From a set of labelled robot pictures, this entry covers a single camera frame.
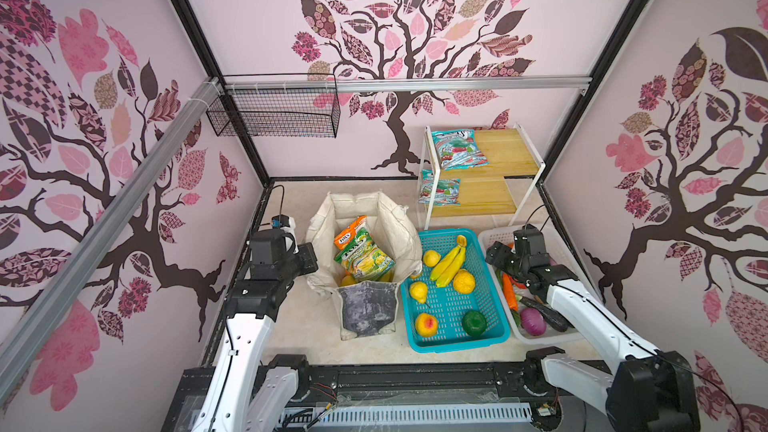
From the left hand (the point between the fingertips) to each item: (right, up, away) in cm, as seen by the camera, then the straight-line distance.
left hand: (313, 253), depth 75 cm
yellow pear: (+33, -4, +17) cm, 37 cm away
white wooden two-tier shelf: (+43, +21, +2) cm, 48 cm away
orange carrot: (+55, -13, +10) cm, 58 cm away
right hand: (+52, -1, +12) cm, 53 cm away
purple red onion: (+58, -19, +3) cm, 61 cm away
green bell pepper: (+43, -20, +4) cm, 47 cm away
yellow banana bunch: (+7, -10, +10) cm, 16 cm away
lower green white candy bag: (+37, +16, +17) cm, 44 cm away
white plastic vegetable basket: (+72, -3, +12) cm, 73 cm away
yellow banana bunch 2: (+39, -7, +18) cm, 43 cm away
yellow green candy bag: (+12, -4, +10) cm, 16 cm away
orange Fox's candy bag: (+6, +2, +13) cm, 14 cm away
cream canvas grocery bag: (+13, -13, -3) cm, 19 cm away
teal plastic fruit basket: (+39, -17, +13) cm, 45 cm away
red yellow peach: (+30, -20, +3) cm, 36 cm away
